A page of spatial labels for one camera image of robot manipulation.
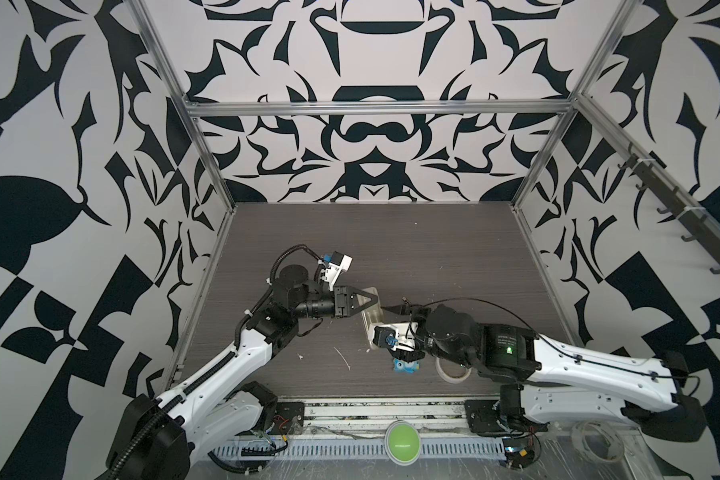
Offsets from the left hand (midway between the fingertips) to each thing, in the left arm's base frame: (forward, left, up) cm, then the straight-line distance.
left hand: (380, 298), depth 66 cm
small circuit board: (-27, -32, -27) cm, 50 cm away
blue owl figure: (-7, -8, -25) cm, 27 cm away
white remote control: (-3, +2, -3) cm, 4 cm away
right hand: (-4, -1, -1) cm, 4 cm away
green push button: (-24, -5, -23) cm, 34 cm away
